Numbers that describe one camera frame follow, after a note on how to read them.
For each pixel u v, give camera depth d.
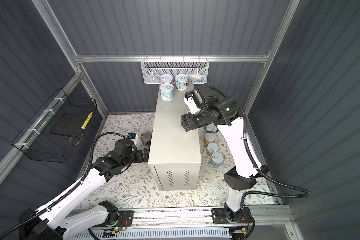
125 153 0.59
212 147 0.94
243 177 0.44
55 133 0.72
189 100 0.57
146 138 0.93
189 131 0.57
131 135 0.69
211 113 0.40
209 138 0.94
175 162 0.56
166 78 0.82
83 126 0.75
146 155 0.71
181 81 0.81
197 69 0.83
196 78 0.90
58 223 0.41
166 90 0.76
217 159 0.89
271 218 0.74
